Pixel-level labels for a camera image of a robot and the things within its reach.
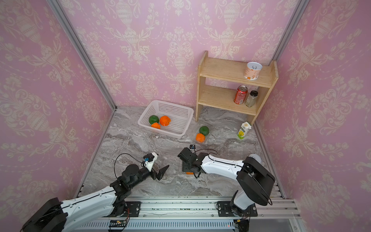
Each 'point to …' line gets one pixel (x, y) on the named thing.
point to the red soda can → (240, 94)
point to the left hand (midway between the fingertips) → (163, 161)
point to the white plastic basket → (180, 116)
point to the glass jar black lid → (251, 99)
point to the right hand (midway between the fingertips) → (188, 167)
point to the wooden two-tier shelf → (222, 97)
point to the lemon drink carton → (244, 130)
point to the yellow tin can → (256, 157)
